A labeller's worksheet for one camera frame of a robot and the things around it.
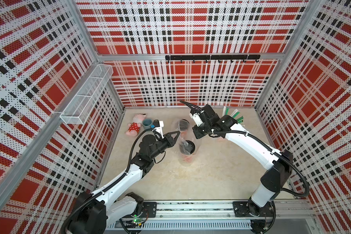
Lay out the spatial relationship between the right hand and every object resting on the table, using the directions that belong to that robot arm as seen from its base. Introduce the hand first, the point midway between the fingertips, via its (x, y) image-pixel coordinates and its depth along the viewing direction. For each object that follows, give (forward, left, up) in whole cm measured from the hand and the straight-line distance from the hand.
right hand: (197, 130), depth 79 cm
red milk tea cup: (+4, +7, -1) cm, 8 cm away
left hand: (-3, +8, +3) cm, 9 cm away
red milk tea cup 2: (-12, +6, 0) cm, 13 cm away
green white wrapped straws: (+19, -20, -6) cm, 29 cm away
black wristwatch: (-3, +20, +10) cm, 23 cm away
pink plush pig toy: (+15, +43, -16) cm, 48 cm away
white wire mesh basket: (+21, +72, +2) cm, 75 cm away
